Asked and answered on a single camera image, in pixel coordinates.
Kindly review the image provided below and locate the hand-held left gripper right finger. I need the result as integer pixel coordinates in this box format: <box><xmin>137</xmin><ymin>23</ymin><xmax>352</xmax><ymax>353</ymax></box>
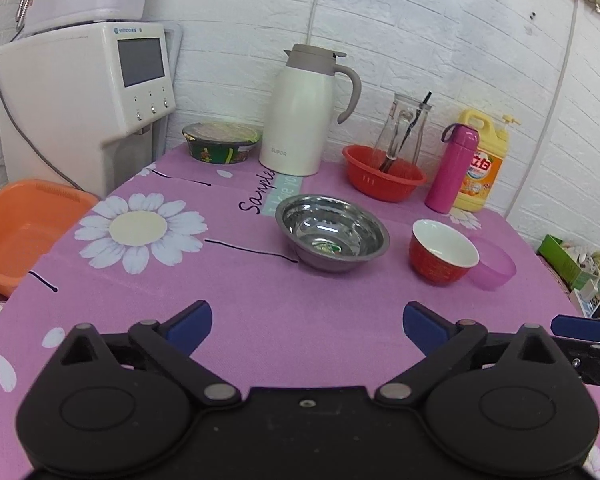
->
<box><xmin>375</xmin><ymin>301</ymin><xmax>560</xmax><ymax>406</ymax></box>

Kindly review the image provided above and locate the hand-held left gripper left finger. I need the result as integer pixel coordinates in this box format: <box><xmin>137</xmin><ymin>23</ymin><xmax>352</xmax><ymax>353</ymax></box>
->
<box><xmin>55</xmin><ymin>300</ymin><xmax>242</xmax><ymax>407</ymax></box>

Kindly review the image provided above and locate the red ceramic bowl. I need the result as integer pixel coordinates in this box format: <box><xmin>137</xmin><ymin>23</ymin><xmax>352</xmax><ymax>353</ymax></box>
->
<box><xmin>408</xmin><ymin>218</ymin><xmax>480</xmax><ymax>287</ymax></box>

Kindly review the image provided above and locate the purple plastic bowl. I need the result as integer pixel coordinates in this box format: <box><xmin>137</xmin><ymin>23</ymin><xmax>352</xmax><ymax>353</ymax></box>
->
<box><xmin>467</xmin><ymin>237</ymin><xmax>517</xmax><ymax>292</ymax></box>

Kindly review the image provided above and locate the stainless steel bowl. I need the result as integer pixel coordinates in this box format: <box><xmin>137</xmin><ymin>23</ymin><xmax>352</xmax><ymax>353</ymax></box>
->
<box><xmin>275</xmin><ymin>194</ymin><xmax>391</xmax><ymax>274</ymax></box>

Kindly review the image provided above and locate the white power strip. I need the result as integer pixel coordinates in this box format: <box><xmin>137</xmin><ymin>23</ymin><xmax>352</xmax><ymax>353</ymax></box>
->
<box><xmin>569</xmin><ymin>287</ymin><xmax>600</xmax><ymax>318</ymax></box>

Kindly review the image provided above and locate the green storage box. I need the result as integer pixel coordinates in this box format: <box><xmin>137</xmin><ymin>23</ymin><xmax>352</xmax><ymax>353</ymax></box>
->
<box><xmin>537</xmin><ymin>234</ymin><xmax>583</xmax><ymax>291</ymax></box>

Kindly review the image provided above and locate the pink floral tablecloth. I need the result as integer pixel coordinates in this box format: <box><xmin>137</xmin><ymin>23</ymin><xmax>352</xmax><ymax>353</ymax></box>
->
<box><xmin>0</xmin><ymin>142</ymin><xmax>600</xmax><ymax>480</ymax></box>

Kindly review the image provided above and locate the red plastic basket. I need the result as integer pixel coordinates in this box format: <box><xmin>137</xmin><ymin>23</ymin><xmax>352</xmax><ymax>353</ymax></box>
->
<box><xmin>342</xmin><ymin>145</ymin><xmax>427</xmax><ymax>204</ymax></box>

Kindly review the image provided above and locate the pink thermos bottle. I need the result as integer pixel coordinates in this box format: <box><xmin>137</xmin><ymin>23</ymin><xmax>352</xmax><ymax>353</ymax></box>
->
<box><xmin>424</xmin><ymin>124</ymin><xmax>481</xmax><ymax>213</ymax></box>

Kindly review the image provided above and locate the yellow detergent bottle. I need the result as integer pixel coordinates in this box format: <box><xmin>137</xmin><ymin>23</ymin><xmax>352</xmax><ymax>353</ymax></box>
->
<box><xmin>452</xmin><ymin>108</ymin><xmax>522</xmax><ymax>212</ymax></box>

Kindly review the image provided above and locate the instant noodle bowl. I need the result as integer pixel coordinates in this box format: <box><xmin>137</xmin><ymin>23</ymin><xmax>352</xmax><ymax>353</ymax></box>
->
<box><xmin>182</xmin><ymin>122</ymin><xmax>262</xmax><ymax>166</ymax></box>

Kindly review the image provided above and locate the glass carafe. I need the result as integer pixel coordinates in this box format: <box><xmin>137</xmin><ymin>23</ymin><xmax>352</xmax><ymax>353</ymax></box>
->
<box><xmin>372</xmin><ymin>92</ymin><xmax>433</xmax><ymax>173</ymax></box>

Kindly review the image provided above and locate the orange plastic basin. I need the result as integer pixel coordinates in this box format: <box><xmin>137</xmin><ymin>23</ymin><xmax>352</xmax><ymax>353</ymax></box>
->
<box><xmin>0</xmin><ymin>179</ymin><xmax>100</xmax><ymax>298</ymax></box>

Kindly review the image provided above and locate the black stirring stick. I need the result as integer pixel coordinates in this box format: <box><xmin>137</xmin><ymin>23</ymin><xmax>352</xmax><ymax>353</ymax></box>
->
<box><xmin>380</xmin><ymin>91</ymin><xmax>433</xmax><ymax>173</ymax></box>

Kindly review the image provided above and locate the white thermos jug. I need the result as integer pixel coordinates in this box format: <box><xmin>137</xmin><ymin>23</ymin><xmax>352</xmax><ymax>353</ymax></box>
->
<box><xmin>258</xmin><ymin>44</ymin><xmax>362</xmax><ymax>177</ymax></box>

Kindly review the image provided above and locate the white water dispenser with screen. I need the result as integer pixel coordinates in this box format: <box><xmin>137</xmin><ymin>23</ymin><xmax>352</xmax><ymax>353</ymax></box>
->
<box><xmin>0</xmin><ymin>22</ymin><xmax>178</xmax><ymax>198</ymax></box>

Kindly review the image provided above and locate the grey dispenser cable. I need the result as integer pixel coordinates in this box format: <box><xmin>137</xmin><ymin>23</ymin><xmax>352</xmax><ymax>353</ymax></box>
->
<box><xmin>0</xmin><ymin>67</ymin><xmax>88</xmax><ymax>193</ymax></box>

